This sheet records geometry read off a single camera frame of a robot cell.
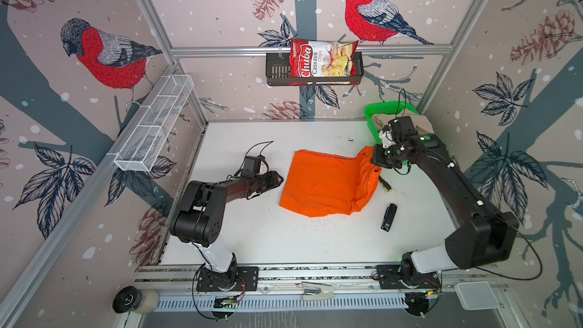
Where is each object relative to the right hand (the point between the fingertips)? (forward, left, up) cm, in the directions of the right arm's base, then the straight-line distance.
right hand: (368, 162), depth 81 cm
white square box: (-37, -31, -18) cm, 52 cm away
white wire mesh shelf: (-6, +75, +15) cm, 77 cm away
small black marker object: (-14, -9, -16) cm, 23 cm away
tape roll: (-44, +71, -5) cm, 84 cm away
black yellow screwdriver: (+2, -11, -18) cm, 21 cm away
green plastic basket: (+44, -19, -12) cm, 49 cm away
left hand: (0, +34, -14) cm, 37 cm away
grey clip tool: (-38, +19, -17) cm, 46 cm away
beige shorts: (+23, -27, -2) cm, 35 cm away
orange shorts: (0, +17, -18) cm, 25 cm away
